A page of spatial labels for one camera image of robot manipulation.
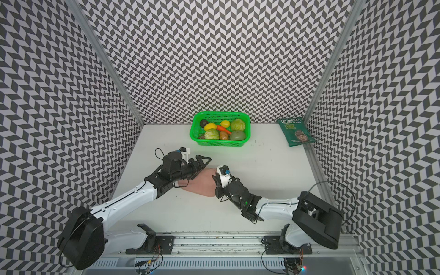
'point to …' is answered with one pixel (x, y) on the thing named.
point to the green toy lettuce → (211, 134)
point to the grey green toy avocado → (237, 135)
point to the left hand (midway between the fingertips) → (208, 165)
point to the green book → (295, 130)
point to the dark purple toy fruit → (203, 122)
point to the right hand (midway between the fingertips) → (213, 178)
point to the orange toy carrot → (221, 128)
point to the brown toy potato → (223, 135)
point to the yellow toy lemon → (225, 124)
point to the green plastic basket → (216, 117)
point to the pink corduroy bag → (204, 183)
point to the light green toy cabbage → (238, 124)
